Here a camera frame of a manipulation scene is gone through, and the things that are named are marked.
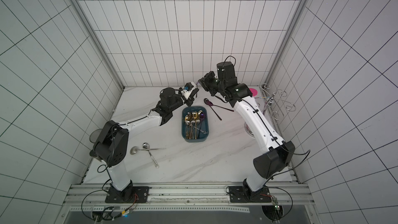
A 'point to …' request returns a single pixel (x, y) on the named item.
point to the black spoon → (216, 114)
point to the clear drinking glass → (94, 136)
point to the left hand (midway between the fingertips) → (196, 90)
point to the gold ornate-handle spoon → (187, 122)
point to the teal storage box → (204, 125)
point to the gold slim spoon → (195, 115)
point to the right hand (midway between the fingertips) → (190, 80)
